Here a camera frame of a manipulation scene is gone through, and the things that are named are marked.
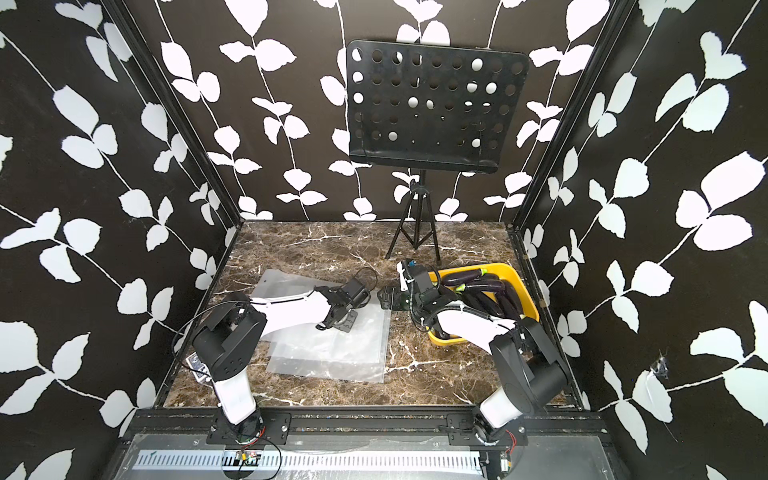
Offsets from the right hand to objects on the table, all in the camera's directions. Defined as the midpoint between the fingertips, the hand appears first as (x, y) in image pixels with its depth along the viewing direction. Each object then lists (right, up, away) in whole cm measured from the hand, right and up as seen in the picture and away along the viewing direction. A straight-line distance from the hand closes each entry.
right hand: (384, 290), depth 89 cm
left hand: (-13, -8, +5) cm, 17 cm away
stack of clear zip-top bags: (-25, -17, -1) cm, 30 cm away
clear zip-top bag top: (-36, -2, +11) cm, 38 cm away
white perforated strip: (-18, -39, -19) cm, 47 cm away
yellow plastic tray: (+40, +5, +12) cm, 42 cm away
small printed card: (-52, -21, -7) cm, 56 cm away
